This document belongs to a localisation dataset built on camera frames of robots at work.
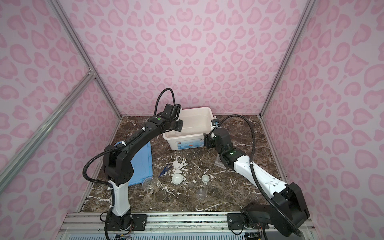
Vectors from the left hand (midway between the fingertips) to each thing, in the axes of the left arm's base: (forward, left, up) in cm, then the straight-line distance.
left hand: (180, 120), depth 91 cm
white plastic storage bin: (+10, -10, -13) cm, 19 cm away
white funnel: (-29, +2, -18) cm, 34 cm away
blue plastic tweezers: (-23, +10, -19) cm, 31 cm away
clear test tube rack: (-20, -22, -16) cm, 34 cm away
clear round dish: (-37, -11, -19) cm, 43 cm away
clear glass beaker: (-33, +16, -14) cm, 39 cm away
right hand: (-11, -17, +3) cm, 21 cm away
